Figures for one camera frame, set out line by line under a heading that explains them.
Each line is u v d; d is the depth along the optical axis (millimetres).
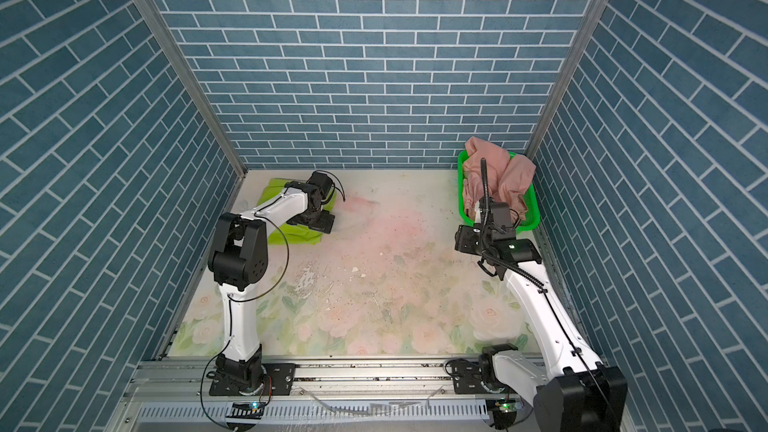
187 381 752
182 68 890
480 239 581
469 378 735
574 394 378
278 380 737
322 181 852
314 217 866
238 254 558
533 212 965
